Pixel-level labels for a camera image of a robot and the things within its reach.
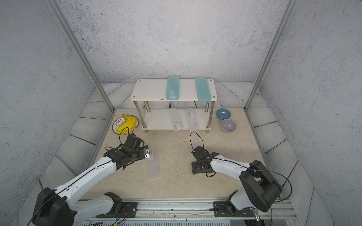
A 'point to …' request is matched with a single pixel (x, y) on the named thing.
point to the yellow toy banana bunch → (127, 125)
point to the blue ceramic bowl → (223, 114)
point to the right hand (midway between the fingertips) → (201, 168)
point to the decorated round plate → (119, 121)
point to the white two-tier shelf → (145, 91)
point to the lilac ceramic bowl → (228, 125)
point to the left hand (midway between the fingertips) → (145, 152)
